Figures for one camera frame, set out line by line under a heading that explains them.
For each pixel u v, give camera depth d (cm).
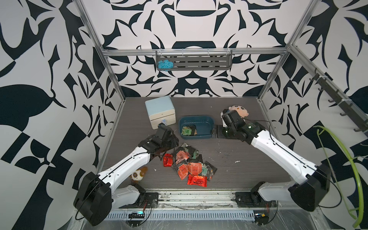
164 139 64
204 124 102
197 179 80
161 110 92
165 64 91
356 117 54
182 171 83
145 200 73
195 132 99
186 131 99
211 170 83
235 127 57
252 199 67
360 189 50
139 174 80
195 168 83
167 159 85
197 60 94
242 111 101
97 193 40
